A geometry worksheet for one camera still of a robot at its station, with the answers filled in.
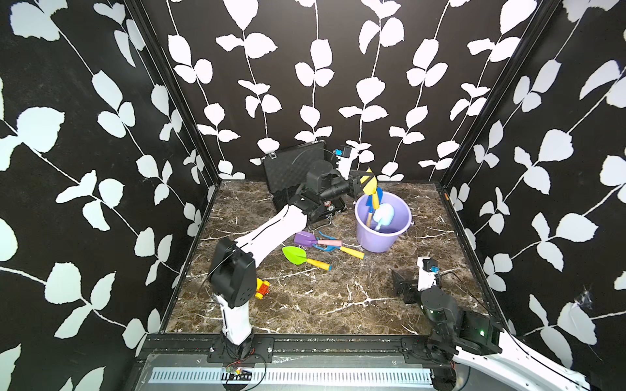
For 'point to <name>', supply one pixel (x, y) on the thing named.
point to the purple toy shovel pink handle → (308, 239)
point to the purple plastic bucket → (385, 239)
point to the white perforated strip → (294, 375)
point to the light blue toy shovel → (383, 215)
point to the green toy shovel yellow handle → (297, 256)
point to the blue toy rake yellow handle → (342, 249)
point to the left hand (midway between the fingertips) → (374, 171)
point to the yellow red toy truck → (262, 287)
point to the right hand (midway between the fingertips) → (402, 267)
